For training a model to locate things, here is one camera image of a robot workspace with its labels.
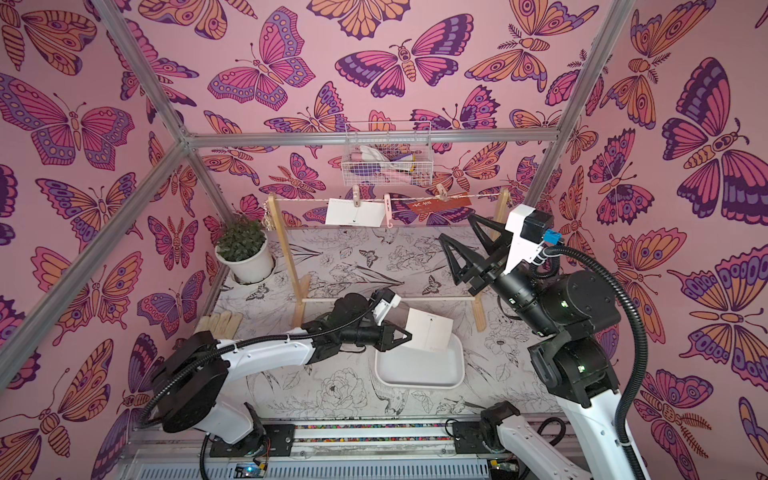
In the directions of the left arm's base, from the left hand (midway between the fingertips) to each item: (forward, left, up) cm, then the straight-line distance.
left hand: (414, 339), depth 75 cm
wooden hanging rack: (+25, +37, -13) cm, 47 cm away
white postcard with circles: (+3, -4, -2) cm, 5 cm away
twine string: (+58, +2, -2) cm, 58 cm away
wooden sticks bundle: (+11, +59, -15) cm, 62 cm away
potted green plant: (+31, +53, +1) cm, 61 cm away
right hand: (+1, -6, +38) cm, 39 cm away
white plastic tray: (-2, +2, -13) cm, 13 cm away
